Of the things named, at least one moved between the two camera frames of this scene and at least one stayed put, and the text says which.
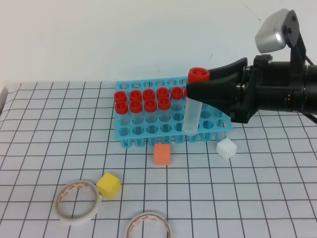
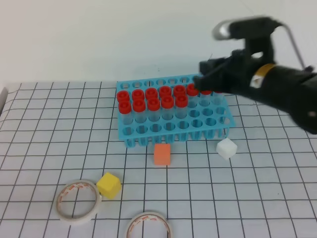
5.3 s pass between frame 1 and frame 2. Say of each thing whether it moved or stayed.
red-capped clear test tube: moved
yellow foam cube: stayed
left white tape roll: stayed
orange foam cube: stayed
